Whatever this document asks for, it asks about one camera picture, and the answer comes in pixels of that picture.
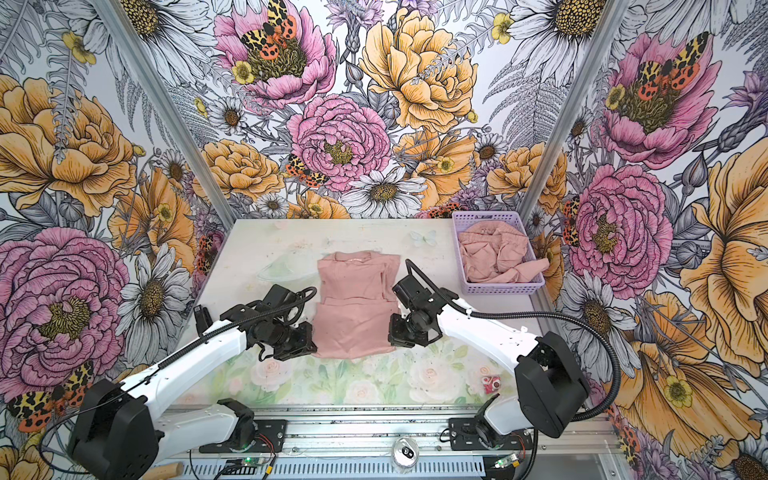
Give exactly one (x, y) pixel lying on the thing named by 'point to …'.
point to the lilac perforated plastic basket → (464, 220)
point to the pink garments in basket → (495, 252)
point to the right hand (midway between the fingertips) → (394, 351)
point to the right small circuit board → (508, 461)
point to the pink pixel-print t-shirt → (357, 312)
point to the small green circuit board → (251, 461)
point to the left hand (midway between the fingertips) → (312, 357)
